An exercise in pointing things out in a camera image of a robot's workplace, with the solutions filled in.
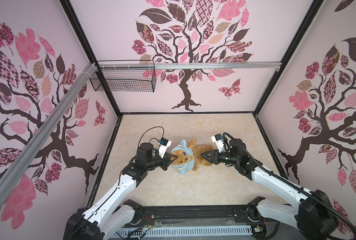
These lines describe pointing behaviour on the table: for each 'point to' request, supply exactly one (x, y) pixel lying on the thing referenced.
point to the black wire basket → (126, 79)
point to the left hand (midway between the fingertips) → (176, 159)
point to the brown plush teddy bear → (182, 157)
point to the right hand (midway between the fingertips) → (202, 153)
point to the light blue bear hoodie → (183, 169)
